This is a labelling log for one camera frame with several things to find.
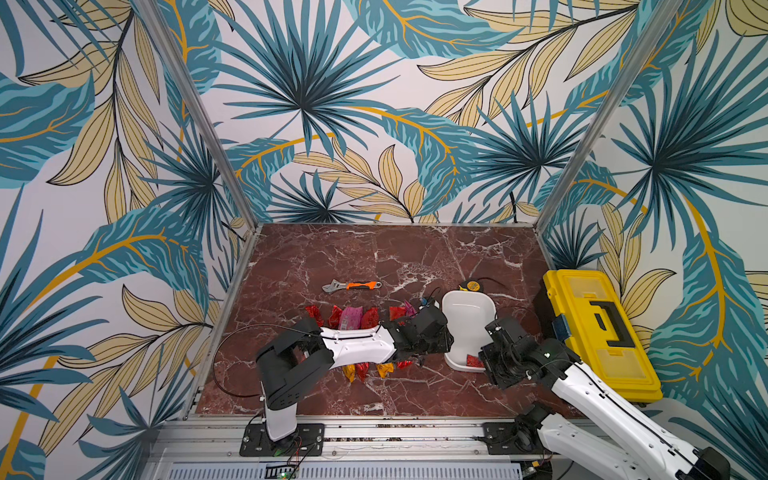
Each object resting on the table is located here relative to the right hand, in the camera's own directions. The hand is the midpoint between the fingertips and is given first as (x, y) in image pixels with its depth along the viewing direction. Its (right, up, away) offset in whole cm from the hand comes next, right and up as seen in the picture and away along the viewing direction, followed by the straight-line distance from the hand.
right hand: (474, 359), depth 78 cm
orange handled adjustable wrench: (-43, +16, +22) cm, 51 cm away
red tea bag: (-45, +9, +14) cm, 48 cm away
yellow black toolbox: (+28, +14, 0) cm, 31 cm away
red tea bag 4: (-20, +9, +17) cm, 28 cm away
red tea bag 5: (+2, -3, +7) cm, 8 cm away
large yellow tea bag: (-24, -4, +3) cm, 24 cm away
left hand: (-5, +2, +4) cm, 7 cm away
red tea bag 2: (-39, +8, +13) cm, 42 cm away
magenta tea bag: (-34, +8, +14) cm, 38 cm away
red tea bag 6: (-30, -3, +2) cm, 30 cm away
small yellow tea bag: (-33, -4, +2) cm, 33 cm away
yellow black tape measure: (+5, +17, +22) cm, 28 cm away
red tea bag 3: (-28, +8, +14) cm, 32 cm away
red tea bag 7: (-18, -3, +4) cm, 19 cm away
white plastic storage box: (+3, +9, +18) cm, 21 cm away
